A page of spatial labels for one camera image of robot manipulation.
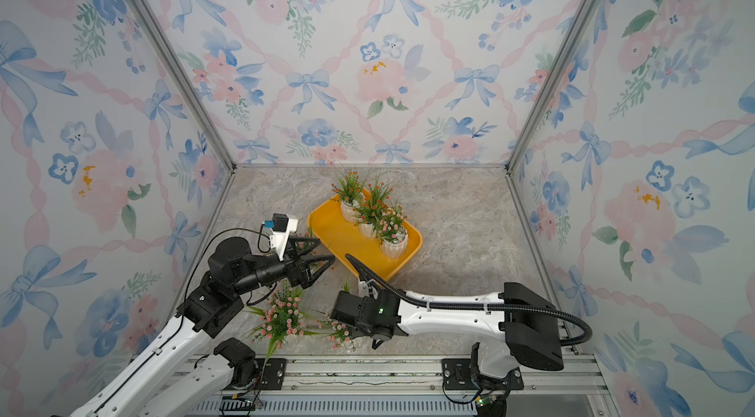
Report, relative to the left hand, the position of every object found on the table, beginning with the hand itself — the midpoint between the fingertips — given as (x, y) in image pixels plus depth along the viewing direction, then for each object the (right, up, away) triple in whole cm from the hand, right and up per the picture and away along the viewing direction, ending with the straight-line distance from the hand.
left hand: (326, 250), depth 66 cm
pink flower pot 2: (+3, -19, +1) cm, 20 cm away
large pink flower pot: (-10, -16, +1) cm, 19 cm away
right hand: (+3, -20, +10) cm, 23 cm away
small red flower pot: (+2, +14, +29) cm, 32 cm away
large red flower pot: (+8, +7, +23) cm, 26 cm away
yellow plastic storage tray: (-1, -2, +34) cm, 35 cm away
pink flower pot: (+16, +2, +18) cm, 24 cm away
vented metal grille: (+9, -38, +4) cm, 39 cm away
